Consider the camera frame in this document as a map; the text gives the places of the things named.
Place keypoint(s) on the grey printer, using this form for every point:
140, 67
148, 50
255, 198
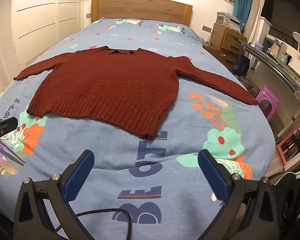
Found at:
228, 20

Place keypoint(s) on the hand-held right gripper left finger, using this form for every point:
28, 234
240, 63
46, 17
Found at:
80, 170

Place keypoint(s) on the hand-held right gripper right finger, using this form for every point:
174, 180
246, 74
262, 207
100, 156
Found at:
212, 177

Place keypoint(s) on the white wardrobe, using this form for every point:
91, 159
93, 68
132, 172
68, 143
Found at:
40, 17

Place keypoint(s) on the grey desk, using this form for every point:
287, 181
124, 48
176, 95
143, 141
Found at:
277, 65

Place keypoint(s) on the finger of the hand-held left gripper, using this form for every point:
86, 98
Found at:
2, 127

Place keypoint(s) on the purple plastic stool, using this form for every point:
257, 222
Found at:
267, 97

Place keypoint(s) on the bed with blue patterned cover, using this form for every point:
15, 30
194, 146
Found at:
102, 155

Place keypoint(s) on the navy tote bag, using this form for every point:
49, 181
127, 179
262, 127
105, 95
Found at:
242, 65

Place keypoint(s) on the dark red knitted sweater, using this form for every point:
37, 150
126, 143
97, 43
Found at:
110, 87

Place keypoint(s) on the wooden headboard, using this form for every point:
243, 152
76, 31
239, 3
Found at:
140, 8

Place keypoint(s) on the wooden drawer cabinet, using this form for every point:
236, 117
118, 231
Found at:
227, 40

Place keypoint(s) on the pink storage rack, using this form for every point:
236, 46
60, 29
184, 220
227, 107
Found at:
281, 152

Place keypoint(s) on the wide wall socket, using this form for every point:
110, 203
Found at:
206, 28

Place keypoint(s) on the white desk lamp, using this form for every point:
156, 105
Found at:
297, 37

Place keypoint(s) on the small wall socket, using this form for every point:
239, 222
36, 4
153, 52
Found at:
88, 15

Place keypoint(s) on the long teal curtain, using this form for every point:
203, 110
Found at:
240, 5

